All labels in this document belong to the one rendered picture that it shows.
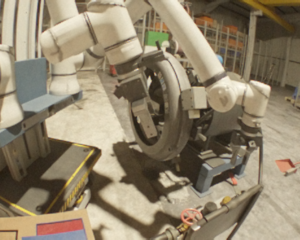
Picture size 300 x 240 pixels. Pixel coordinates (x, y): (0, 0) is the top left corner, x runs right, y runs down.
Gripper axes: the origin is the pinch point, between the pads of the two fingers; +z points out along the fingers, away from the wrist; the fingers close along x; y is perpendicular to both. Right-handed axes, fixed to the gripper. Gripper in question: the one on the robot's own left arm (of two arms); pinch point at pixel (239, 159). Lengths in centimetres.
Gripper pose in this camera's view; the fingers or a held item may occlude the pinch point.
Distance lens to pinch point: 81.1
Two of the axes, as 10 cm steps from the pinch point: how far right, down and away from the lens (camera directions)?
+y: -0.5, 3.7, -9.3
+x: 10.0, 0.9, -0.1
